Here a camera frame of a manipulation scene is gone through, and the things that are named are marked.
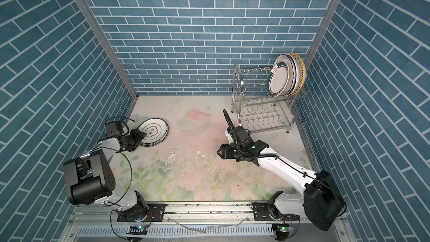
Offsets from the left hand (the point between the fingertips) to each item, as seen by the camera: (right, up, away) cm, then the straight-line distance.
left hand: (146, 135), depth 93 cm
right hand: (+43, -7, -12) cm, 45 cm away
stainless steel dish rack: (+65, +13, +13) cm, 68 cm away
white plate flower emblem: (+3, +1, +6) cm, 7 cm away
